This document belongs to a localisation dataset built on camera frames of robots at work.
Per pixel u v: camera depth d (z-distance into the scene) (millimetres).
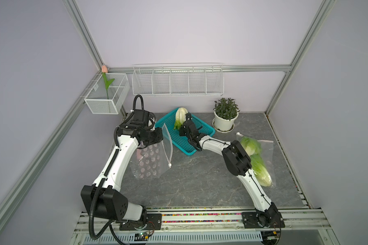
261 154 925
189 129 805
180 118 967
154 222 729
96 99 752
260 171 826
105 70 893
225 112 990
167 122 1082
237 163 611
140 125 542
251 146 938
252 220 740
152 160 906
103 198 397
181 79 991
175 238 1577
